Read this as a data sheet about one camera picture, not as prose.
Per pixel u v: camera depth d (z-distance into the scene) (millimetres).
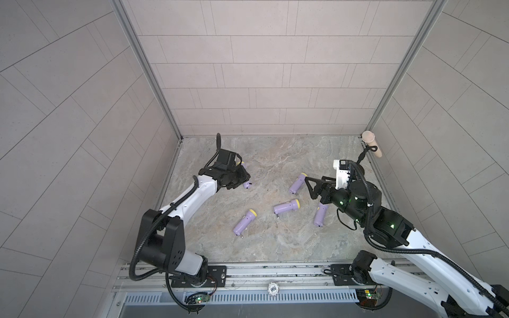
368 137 799
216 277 704
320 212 850
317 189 572
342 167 560
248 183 801
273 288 642
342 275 709
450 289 408
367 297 680
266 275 725
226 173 717
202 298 653
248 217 826
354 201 475
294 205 860
